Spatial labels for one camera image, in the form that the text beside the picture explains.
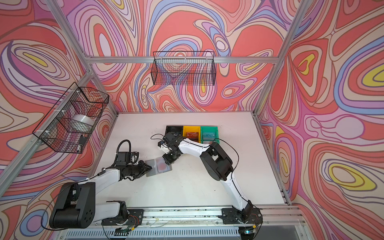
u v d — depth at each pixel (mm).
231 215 734
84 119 734
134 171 765
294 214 755
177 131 1042
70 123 692
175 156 824
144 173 805
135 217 726
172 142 763
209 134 1032
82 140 733
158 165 908
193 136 1040
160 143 863
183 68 988
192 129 1046
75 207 420
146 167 867
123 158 719
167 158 824
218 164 558
